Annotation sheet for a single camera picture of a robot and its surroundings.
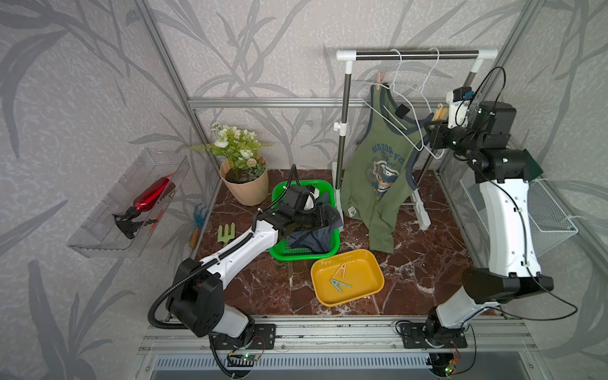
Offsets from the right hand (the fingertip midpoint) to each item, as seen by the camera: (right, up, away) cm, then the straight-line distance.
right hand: (428, 121), depth 66 cm
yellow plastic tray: (-22, -51, +19) cm, 59 cm away
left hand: (-26, -30, +13) cm, 42 cm away
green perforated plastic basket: (-46, -44, +27) cm, 69 cm away
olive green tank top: (-6, -14, +32) cm, 36 cm away
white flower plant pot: (-62, -12, +31) cm, 70 cm away
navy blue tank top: (-32, -38, +23) cm, 54 cm away
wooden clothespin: (-23, -48, +21) cm, 57 cm away
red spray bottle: (-78, -21, 0) cm, 81 cm away
